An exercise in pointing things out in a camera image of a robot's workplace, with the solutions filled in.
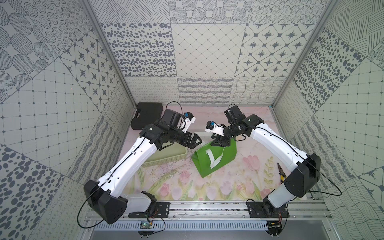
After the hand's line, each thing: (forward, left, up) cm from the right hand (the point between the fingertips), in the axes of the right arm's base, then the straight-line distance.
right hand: (215, 140), depth 78 cm
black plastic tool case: (+35, +50, -17) cm, 64 cm away
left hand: (-1, +11, +7) cm, 13 cm away
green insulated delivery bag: (-9, +3, -2) cm, 10 cm away
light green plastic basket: (0, +25, -14) cm, 29 cm away
